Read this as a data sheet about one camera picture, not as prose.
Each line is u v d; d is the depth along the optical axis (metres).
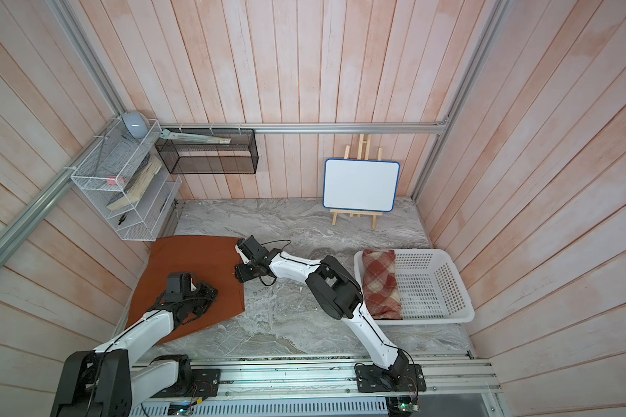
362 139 0.97
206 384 0.73
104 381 0.41
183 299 0.69
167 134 0.90
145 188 0.82
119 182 0.70
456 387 0.76
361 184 1.04
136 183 0.80
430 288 0.92
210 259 1.03
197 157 1.06
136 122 0.82
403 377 0.65
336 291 0.57
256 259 0.76
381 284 0.86
